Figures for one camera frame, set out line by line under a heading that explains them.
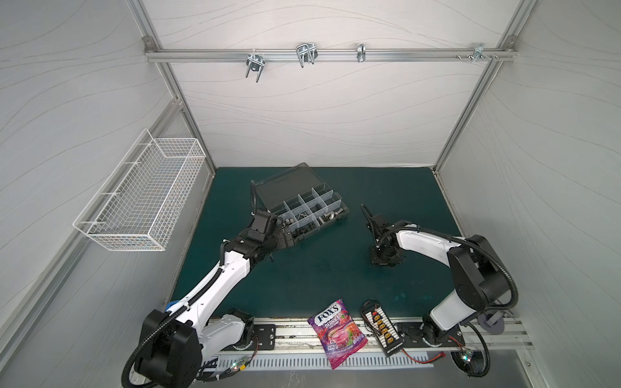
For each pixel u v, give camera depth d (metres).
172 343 0.38
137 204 0.69
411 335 0.73
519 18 0.73
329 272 0.88
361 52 0.78
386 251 0.76
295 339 0.75
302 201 1.02
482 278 0.46
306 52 0.77
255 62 0.79
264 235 0.62
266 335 0.74
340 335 0.72
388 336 0.73
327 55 0.78
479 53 0.77
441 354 0.71
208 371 0.69
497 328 0.76
